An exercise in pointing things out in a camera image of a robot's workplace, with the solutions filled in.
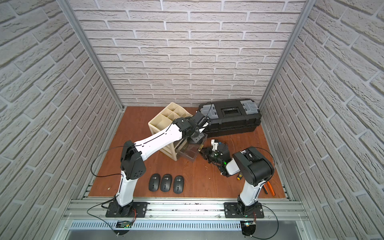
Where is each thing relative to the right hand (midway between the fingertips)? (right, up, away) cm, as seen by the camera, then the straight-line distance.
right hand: (198, 149), depth 89 cm
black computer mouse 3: (-11, -17, -8) cm, 22 cm away
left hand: (+2, +11, -3) cm, 12 cm away
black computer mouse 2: (-18, -17, -8) cm, 26 cm away
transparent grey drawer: (-6, -2, +4) cm, 8 cm away
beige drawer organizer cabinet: (-18, +18, -9) cm, 27 cm away
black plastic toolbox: (+22, +20, +3) cm, 30 cm away
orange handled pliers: (+40, -20, -10) cm, 46 cm away
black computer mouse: (-24, -17, -8) cm, 31 cm away
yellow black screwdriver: (+24, -14, -6) cm, 28 cm away
